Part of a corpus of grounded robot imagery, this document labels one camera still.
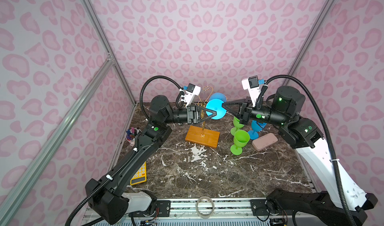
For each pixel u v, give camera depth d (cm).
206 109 54
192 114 50
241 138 88
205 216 70
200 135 98
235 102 50
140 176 82
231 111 52
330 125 77
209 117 54
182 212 73
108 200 37
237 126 92
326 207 42
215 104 53
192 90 53
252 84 45
